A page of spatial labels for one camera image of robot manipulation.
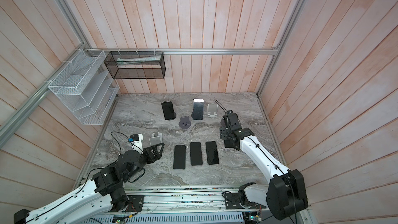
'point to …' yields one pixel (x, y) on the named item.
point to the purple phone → (196, 155)
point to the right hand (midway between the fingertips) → (229, 129)
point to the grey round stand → (184, 123)
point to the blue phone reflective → (198, 109)
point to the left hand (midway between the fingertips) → (159, 149)
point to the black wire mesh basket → (136, 65)
